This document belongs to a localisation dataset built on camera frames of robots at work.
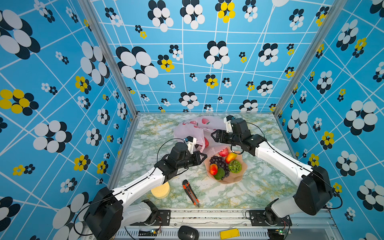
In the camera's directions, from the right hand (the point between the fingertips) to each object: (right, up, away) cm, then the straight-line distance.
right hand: (218, 136), depth 82 cm
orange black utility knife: (-15, -31, -1) cm, 35 cm away
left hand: (-5, -10, -6) cm, 13 cm away
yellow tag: (+4, -45, -13) cm, 47 cm away
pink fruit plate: (+9, -24, +2) cm, 26 cm away
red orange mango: (-2, -19, +1) cm, 19 cm away
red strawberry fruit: (-5, -6, +17) cm, 18 cm away
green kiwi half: (+10, -18, +2) cm, 20 cm away
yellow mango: (+9, -13, +9) cm, 18 cm away
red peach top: (+5, -11, +7) cm, 13 cm away
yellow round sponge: (-31, -30, -3) cm, 43 cm away
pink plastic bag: (-9, +4, -1) cm, 10 cm away
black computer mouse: (-16, -44, -14) cm, 49 cm away
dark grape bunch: (+3, -16, +5) cm, 18 cm away
